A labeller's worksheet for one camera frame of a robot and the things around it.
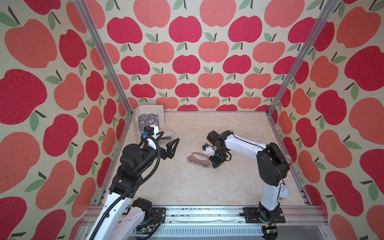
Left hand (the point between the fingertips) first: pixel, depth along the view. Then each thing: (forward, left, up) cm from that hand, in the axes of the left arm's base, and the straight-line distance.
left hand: (172, 139), depth 63 cm
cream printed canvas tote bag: (+39, +25, -25) cm, 53 cm away
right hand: (+1, -24, -32) cm, 40 cm away
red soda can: (+10, -74, -37) cm, 83 cm away
